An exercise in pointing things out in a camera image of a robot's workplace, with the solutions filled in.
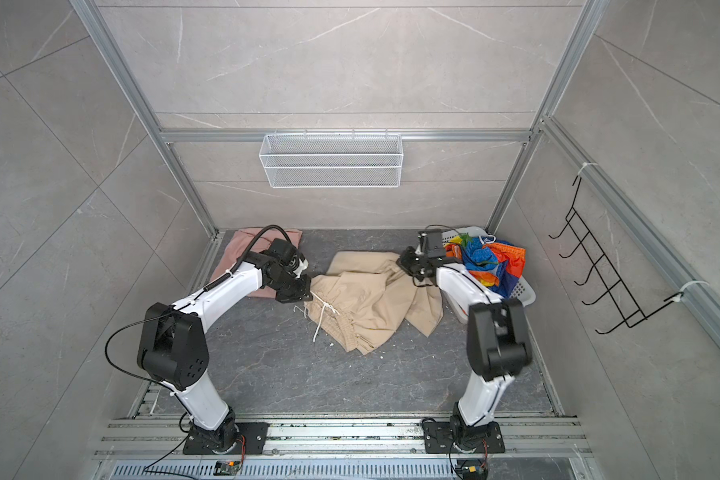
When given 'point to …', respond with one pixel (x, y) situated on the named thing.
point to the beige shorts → (365, 296)
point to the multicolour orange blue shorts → (497, 265)
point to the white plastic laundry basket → (522, 291)
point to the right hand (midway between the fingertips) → (393, 258)
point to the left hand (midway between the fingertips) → (312, 292)
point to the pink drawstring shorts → (247, 240)
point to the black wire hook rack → (627, 308)
